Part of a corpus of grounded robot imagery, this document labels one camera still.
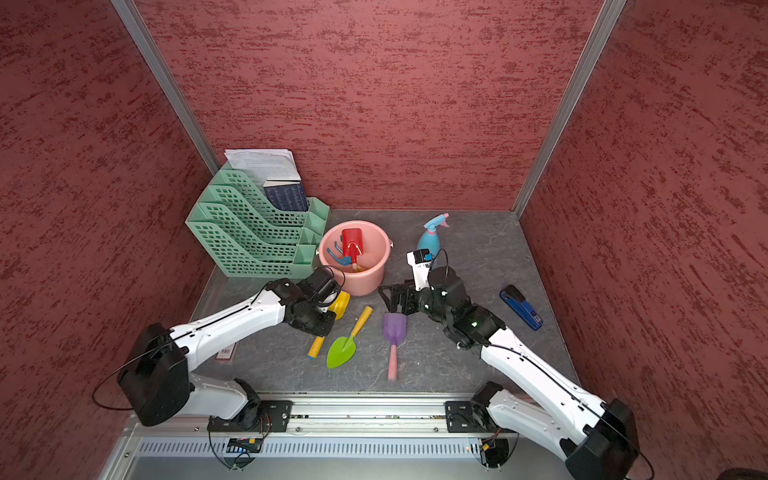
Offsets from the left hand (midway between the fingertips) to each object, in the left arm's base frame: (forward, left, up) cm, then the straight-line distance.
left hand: (323, 334), depth 82 cm
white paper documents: (+52, +27, +19) cm, 62 cm away
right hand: (+5, -19, +15) cm, 25 cm away
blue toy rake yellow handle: (+23, -3, +3) cm, 24 cm away
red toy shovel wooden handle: (+28, -6, +7) cm, 30 cm away
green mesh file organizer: (+30, +30, +5) cm, 43 cm away
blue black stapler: (+13, -59, -4) cm, 61 cm away
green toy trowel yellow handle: (-2, -5, -6) cm, 8 cm away
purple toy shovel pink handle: (+5, -20, -6) cm, 22 cm away
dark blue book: (+49, +20, +8) cm, 53 cm away
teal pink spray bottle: (+31, -32, +4) cm, 45 cm away
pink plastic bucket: (+27, -14, +7) cm, 31 cm away
